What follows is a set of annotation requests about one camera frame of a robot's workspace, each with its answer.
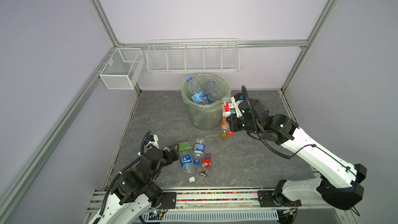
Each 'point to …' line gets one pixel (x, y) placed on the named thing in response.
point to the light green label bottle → (184, 147)
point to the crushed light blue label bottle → (198, 95)
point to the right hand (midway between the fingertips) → (227, 119)
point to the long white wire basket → (193, 55)
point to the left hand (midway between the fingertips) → (172, 150)
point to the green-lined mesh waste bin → (205, 116)
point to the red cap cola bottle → (205, 164)
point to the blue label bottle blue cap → (198, 150)
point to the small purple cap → (208, 156)
